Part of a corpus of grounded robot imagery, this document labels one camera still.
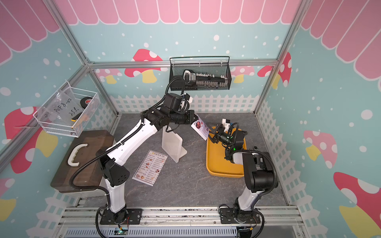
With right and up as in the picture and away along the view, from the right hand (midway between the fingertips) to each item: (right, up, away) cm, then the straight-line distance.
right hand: (206, 127), depth 82 cm
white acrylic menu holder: (-19, -9, +1) cm, 21 cm away
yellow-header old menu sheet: (-34, -25, +10) cm, 43 cm away
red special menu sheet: (-3, 0, -4) cm, 5 cm away
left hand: (-4, +4, -7) cm, 9 cm away
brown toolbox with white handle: (-66, -12, -6) cm, 67 cm away
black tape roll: (-65, +14, -3) cm, 67 cm away
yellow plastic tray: (+8, -24, +11) cm, 28 cm away
